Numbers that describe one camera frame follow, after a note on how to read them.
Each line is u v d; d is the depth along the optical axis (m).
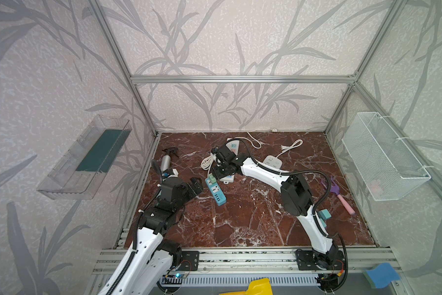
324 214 0.84
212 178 0.91
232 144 1.11
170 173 0.67
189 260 0.73
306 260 0.73
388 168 0.62
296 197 0.55
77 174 0.63
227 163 0.72
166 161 1.02
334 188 0.94
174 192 0.54
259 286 0.68
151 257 0.48
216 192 0.91
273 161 1.02
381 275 0.70
